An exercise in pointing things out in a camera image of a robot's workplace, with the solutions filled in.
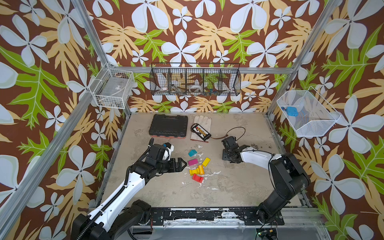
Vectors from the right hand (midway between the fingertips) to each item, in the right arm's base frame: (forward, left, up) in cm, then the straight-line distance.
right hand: (226, 155), depth 96 cm
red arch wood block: (-15, +20, 0) cm, 25 cm away
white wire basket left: (+27, +69, +34) cm, 82 cm away
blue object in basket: (+15, -37, +24) cm, 47 cm away
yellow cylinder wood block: (-11, +21, 0) cm, 24 cm away
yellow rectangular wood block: (-4, +14, 0) cm, 14 cm away
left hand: (-12, +29, +13) cm, 34 cm away
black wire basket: (+41, +20, +30) cm, 54 cm away
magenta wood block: (-4, +22, -1) cm, 23 cm away
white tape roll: (+36, +20, +26) cm, 49 cm away
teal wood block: (+3, +22, -1) cm, 23 cm away
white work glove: (+27, +12, +1) cm, 30 cm away
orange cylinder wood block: (-10, +17, 0) cm, 19 cm away
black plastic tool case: (+23, +39, +2) cm, 45 cm away
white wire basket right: (+10, -43, +27) cm, 52 cm away
